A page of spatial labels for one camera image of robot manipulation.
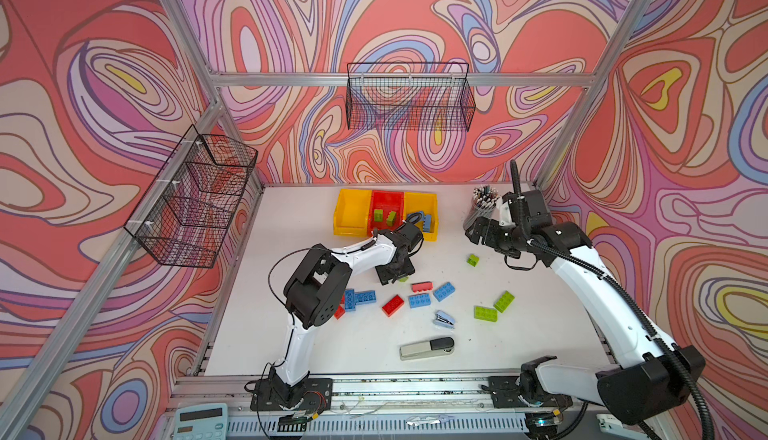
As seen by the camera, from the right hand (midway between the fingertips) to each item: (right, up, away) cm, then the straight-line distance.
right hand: (481, 243), depth 77 cm
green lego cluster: (-28, +7, +29) cm, 41 cm away
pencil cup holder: (+5, +12, +14) cm, 19 cm away
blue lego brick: (-15, -18, +11) cm, 26 cm away
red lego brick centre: (-23, -20, +10) cm, 32 cm away
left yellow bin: (-38, +8, +32) cm, 50 cm away
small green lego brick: (+3, -7, +19) cm, 21 cm away
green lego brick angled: (+10, -19, +11) cm, 24 cm away
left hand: (-19, -12, +17) cm, 28 cm away
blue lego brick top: (-11, +4, +26) cm, 29 cm away
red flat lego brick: (-14, -15, +13) cm, 24 cm away
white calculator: (-69, -41, -8) cm, 81 cm away
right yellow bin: (-10, +12, +29) cm, 33 cm away
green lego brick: (+4, -21, +7) cm, 23 cm away
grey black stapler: (-14, -28, 0) cm, 31 cm away
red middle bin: (-24, +13, +35) cm, 44 cm away
